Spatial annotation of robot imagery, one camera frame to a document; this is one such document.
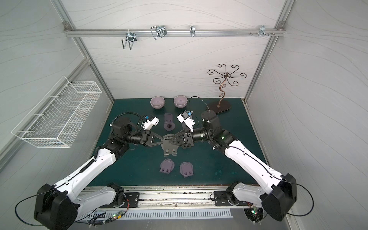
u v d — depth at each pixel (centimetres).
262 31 77
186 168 84
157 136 64
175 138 58
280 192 38
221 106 114
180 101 116
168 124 104
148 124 65
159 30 77
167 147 63
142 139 59
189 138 56
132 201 73
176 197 75
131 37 78
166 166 84
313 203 40
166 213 70
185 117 58
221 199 73
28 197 37
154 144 62
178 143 58
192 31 78
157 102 115
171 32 78
